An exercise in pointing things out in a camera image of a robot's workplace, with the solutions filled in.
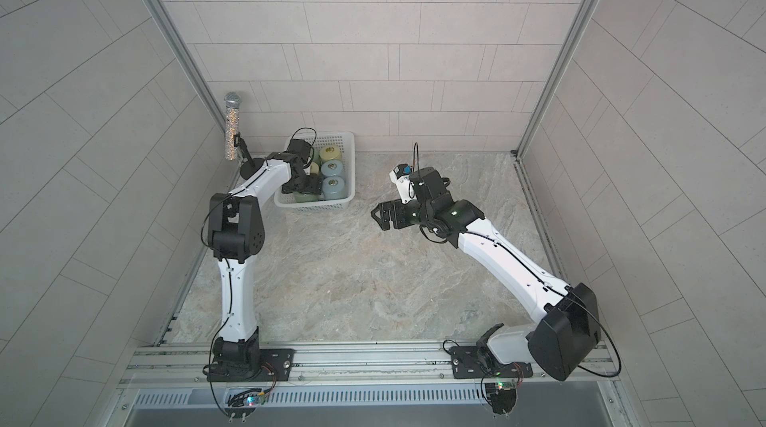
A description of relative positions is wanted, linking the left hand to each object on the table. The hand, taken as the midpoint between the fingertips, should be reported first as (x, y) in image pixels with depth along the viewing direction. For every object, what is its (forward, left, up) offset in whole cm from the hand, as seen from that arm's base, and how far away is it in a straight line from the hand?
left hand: (314, 185), depth 104 cm
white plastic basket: (+17, -10, +6) cm, 20 cm away
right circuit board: (-61, -54, -2) cm, 81 cm away
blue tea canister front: (-6, -9, +6) cm, 12 cm away
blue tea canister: (+3, -7, +6) cm, 10 cm away
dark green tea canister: (-8, +1, +3) cm, 8 cm away
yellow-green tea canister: (+3, -1, +6) cm, 7 cm away
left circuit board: (-62, +5, -1) cm, 62 cm away
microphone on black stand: (+5, +24, +14) cm, 28 cm away
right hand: (-23, -26, +19) cm, 40 cm away
